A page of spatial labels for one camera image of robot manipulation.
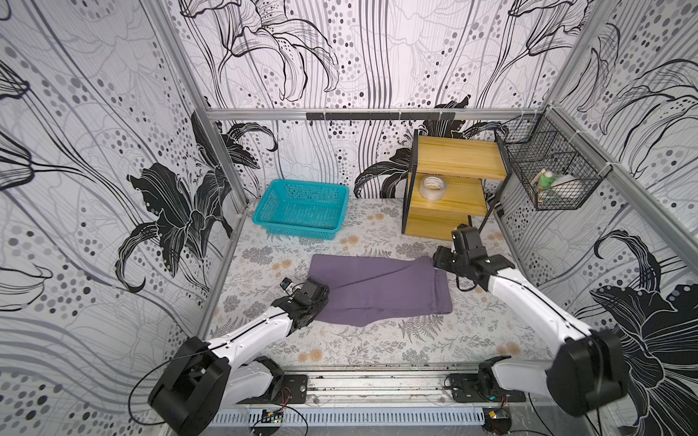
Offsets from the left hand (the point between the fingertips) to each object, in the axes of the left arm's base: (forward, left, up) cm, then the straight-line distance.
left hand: (324, 304), depth 88 cm
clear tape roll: (+40, -38, +17) cm, 57 cm away
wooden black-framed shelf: (+42, -44, +18) cm, 63 cm away
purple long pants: (+6, -13, 0) cm, 15 cm away
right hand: (+13, -38, +12) cm, 42 cm away
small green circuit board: (-31, +10, -4) cm, 32 cm away
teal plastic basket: (+44, +14, -3) cm, 47 cm away
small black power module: (-30, -49, -1) cm, 57 cm away
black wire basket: (+38, -74, +30) cm, 89 cm away
